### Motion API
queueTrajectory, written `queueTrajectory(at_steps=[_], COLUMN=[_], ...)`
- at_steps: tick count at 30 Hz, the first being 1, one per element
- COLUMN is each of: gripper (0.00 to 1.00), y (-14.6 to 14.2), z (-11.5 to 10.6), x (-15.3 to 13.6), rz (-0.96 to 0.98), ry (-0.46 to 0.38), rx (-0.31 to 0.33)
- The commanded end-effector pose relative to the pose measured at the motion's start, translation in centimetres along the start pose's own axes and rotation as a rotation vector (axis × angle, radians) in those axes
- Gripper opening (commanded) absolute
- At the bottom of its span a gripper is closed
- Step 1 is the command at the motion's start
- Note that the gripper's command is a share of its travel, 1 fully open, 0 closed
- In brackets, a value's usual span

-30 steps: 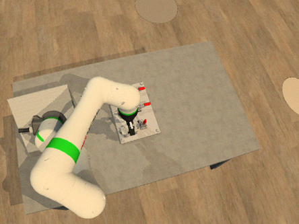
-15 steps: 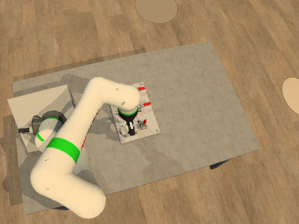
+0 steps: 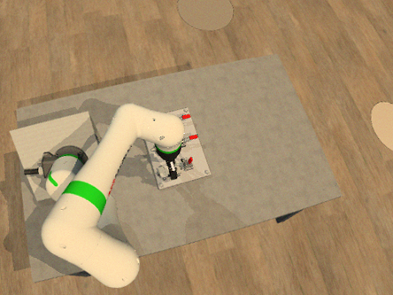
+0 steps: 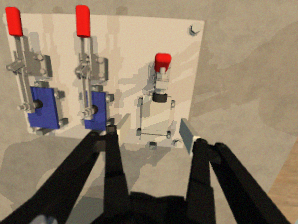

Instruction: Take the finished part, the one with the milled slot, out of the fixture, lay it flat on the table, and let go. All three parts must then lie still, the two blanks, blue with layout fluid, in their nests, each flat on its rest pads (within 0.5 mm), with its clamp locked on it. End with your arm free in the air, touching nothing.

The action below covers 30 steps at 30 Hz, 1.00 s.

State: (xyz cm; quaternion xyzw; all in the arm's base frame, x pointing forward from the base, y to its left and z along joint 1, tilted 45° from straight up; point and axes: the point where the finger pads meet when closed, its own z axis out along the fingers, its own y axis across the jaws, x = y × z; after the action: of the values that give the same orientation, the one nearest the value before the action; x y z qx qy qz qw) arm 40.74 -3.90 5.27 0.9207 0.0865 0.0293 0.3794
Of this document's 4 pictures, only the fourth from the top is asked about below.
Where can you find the grey toggle clamp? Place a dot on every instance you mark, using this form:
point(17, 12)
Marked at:
point(35, 64)

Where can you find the toggle clamp with red handle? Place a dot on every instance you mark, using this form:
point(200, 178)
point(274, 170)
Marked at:
point(98, 66)

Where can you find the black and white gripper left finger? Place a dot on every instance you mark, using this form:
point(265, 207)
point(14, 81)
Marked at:
point(55, 199)

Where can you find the red-handled toggle clamp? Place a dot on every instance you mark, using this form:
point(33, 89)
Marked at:
point(162, 79)

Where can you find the blue rectangular block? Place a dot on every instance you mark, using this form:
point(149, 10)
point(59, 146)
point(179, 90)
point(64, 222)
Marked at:
point(99, 121)
point(50, 113)

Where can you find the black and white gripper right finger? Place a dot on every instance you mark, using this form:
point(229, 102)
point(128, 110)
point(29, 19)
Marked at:
point(247, 200)

